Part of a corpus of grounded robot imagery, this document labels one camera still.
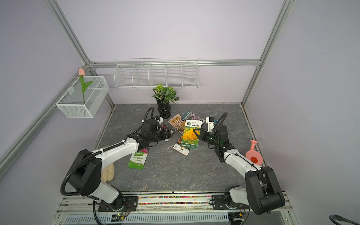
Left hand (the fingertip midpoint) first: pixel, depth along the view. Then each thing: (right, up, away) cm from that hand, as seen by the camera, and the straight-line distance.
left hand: (172, 133), depth 86 cm
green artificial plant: (-5, +25, +7) cm, 27 cm away
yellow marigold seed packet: (+11, -4, -5) cm, 13 cm away
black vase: (-8, +16, +19) cm, 26 cm away
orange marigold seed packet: (+7, -13, +7) cm, 16 cm away
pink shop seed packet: (+2, +6, +22) cm, 23 cm away
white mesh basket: (-52, +16, -14) cm, 56 cm away
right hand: (+13, +3, -4) cm, 13 cm away
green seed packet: (-22, -18, +3) cm, 29 cm away
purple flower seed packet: (+13, +11, +26) cm, 31 cm away
